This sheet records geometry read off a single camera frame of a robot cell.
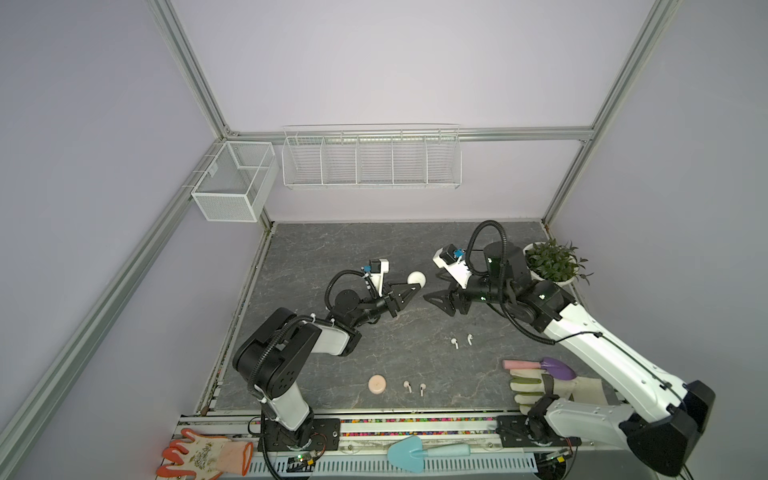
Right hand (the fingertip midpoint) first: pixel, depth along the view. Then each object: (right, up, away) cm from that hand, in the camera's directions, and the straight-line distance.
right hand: (433, 285), depth 70 cm
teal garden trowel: (-6, -40, +1) cm, 41 cm away
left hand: (-2, -2, +7) cm, 7 cm away
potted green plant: (+37, +5, +16) cm, 41 cm away
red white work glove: (-54, -40, -1) cm, 67 cm away
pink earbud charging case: (-14, -28, +10) cm, 33 cm away
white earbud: (+9, -19, +19) cm, 28 cm away
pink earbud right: (-2, -29, +10) cm, 31 cm away
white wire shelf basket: (-17, +40, +29) cm, 52 cm away
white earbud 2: (+13, -19, +19) cm, 30 cm away
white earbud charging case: (-3, +1, +7) cm, 8 cm away
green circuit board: (-32, -44, +2) cm, 54 cm away
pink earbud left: (-6, -28, +11) cm, 31 cm away
